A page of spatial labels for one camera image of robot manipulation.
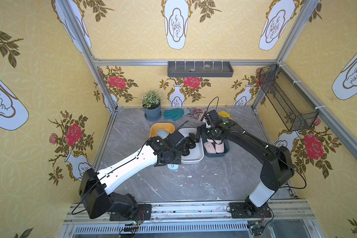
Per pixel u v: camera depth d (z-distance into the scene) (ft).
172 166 2.40
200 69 3.03
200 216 2.40
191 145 3.19
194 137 3.20
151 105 3.33
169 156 1.75
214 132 2.05
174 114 3.79
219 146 3.20
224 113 3.80
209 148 3.11
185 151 3.11
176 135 1.94
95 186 1.30
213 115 2.28
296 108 2.74
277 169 1.49
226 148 3.08
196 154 3.18
